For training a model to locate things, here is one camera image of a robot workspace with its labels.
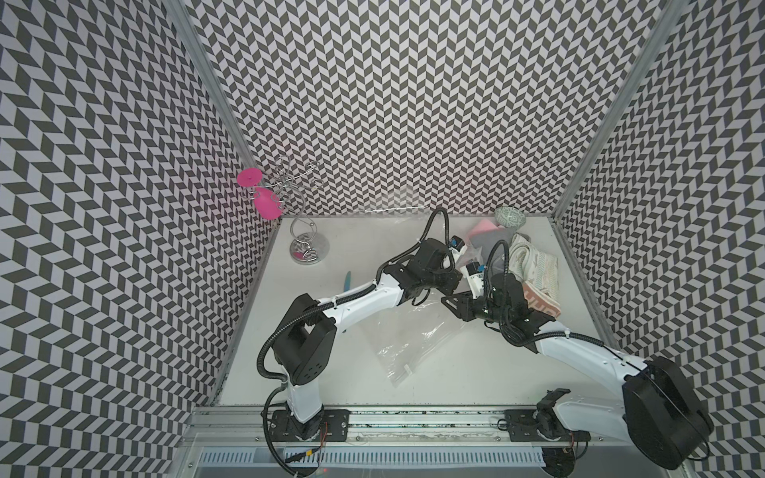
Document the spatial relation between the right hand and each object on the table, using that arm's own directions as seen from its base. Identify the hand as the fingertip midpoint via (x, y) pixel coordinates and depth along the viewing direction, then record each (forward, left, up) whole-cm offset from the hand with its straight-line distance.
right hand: (445, 304), depth 82 cm
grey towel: (+6, -10, +19) cm, 22 cm away
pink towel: (+32, -17, -3) cm, 37 cm away
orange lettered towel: (+4, -29, -6) cm, 30 cm away
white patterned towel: (+12, -28, 0) cm, 30 cm away
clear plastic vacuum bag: (-7, +11, -7) cm, 15 cm away
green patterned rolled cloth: (+42, -31, -9) cm, 53 cm away
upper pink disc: (+31, +57, +21) cm, 68 cm away
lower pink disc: (+32, +55, +10) cm, 65 cm away
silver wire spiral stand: (+29, +46, -10) cm, 55 cm away
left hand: (+6, -4, +4) cm, 8 cm away
